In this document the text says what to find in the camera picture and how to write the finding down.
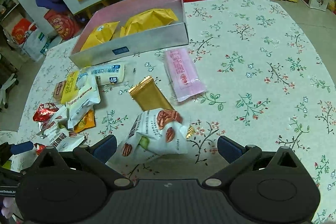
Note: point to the pink white storage box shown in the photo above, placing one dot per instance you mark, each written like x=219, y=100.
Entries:
x=172, y=35

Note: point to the large yellow bag in box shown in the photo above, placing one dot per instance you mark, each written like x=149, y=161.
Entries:
x=149, y=19

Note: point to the white packet with red print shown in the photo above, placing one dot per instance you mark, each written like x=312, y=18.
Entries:
x=54, y=132

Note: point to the brown cracker packet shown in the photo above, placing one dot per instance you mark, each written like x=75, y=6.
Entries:
x=58, y=90

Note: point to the gold snack bar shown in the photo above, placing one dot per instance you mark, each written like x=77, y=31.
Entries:
x=149, y=97

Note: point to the white blue bread packet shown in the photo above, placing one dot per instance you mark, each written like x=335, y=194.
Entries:
x=118, y=73

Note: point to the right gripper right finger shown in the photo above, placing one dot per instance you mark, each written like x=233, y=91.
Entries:
x=239, y=158

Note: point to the white nut snack packet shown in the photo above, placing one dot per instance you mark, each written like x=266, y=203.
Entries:
x=154, y=133

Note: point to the yellow snack packet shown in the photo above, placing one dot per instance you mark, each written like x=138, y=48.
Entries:
x=70, y=90

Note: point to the white shopping bag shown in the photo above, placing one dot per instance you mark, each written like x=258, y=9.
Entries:
x=31, y=40

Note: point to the red snack packet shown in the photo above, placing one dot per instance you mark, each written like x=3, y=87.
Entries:
x=44, y=112

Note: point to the orange lotus chip packet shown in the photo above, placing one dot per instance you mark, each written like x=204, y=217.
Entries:
x=88, y=121

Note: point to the floral tablecloth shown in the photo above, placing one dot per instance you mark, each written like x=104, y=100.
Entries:
x=265, y=85

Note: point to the white green snack packet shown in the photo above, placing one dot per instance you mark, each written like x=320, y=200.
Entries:
x=88, y=95

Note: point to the red patterned bag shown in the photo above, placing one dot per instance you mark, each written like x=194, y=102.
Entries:
x=63, y=23

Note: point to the pink wrapped snack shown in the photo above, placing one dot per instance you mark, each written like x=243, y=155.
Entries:
x=182, y=74

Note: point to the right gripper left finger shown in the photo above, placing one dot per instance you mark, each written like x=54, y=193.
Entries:
x=94, y=159

